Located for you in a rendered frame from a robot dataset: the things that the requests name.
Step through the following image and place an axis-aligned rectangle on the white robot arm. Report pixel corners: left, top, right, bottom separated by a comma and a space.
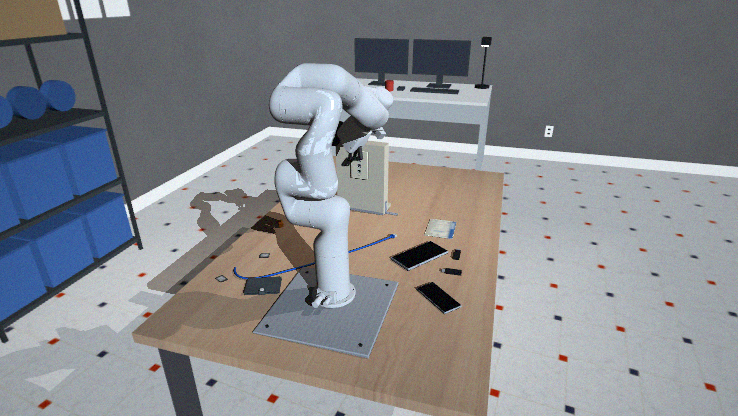
269, 63, 393, 308

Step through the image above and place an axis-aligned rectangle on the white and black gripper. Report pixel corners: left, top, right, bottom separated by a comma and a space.
332, 116, 372, 166

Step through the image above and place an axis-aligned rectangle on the grey backing panel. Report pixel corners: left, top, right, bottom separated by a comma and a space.
336, 141, 391, 214

